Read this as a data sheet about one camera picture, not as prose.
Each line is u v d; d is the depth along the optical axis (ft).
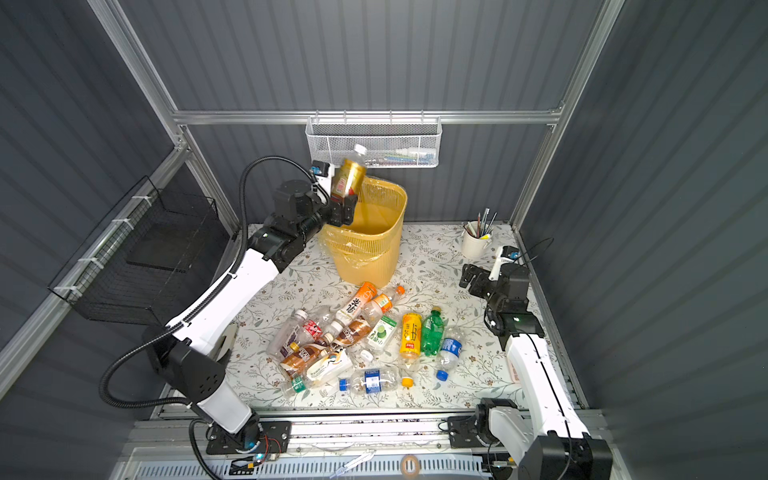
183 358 1.35
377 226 3.42
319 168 2.00
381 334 2.87
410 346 2.71
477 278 2.33
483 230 3.45
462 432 2.42
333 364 2.59
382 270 3.11
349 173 2.36
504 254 2.27
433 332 2.91
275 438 2.37
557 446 1.29
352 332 2.84
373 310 3.12
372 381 2.54
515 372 2.70
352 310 2.99
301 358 2.69
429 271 3.53
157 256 2.48
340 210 2.15
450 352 2.72
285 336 2.79
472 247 3.47
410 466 2.31
